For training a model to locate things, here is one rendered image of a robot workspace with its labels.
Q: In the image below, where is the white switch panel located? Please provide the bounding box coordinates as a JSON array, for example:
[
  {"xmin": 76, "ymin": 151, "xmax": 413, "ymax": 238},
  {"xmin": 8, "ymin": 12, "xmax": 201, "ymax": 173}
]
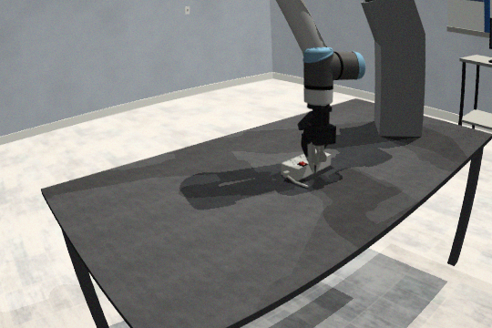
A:
[{"xmin": 282, "ymin": 152, "xmax": 331, "ymax": 188}]

